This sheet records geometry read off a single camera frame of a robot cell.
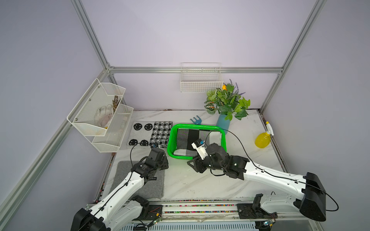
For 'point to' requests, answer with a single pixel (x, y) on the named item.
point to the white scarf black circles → (140, 135)
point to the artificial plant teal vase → (228, 102)
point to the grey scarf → (151, 189)
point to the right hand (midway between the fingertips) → (191, 162)
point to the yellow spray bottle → (263, 139)
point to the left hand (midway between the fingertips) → (163, 162)
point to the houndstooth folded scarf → (161, 133)
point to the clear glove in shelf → (103, 115)
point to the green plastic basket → (173, 135)
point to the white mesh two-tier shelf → (107, 139)
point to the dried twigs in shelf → (115, 102)
